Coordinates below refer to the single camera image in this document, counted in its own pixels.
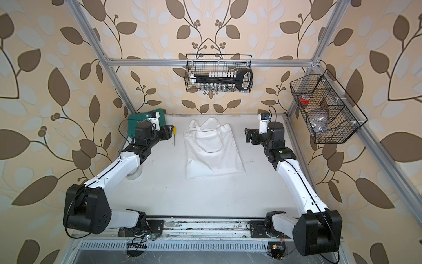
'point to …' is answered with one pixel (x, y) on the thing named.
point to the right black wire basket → (328, 117)
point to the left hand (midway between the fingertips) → (164, 123)
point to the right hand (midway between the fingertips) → (255, 129)
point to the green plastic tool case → (134, 119)
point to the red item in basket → (304, 99)
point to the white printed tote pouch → (210, 150)
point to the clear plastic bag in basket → (318, 120)
